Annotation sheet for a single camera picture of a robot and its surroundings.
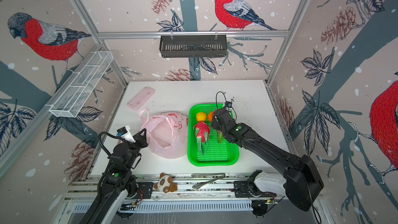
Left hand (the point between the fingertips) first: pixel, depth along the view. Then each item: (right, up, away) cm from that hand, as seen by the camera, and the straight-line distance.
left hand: (144, 129), depth 79 cm
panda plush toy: (+12, -25, -5) cm, 28 cm away
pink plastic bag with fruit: (+8, -6, +16) cm, 19 cm away
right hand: (+38, +4, +4) cm, 38 cm away
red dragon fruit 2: (+40, -4, +4) cm, 40 cm away
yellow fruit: (+29, +4, +16) cm, 34 cm away
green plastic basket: (+37, -15, +7) cm, 40 cm away
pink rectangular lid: (-17, +14, +31) cm, 38 cm away
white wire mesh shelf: (-33, +14, -8) cm, 37 cm away
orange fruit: (+35, +5, +16) cm, 39 cm away
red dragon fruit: (+30, -3, +7) cm, 31 cm away
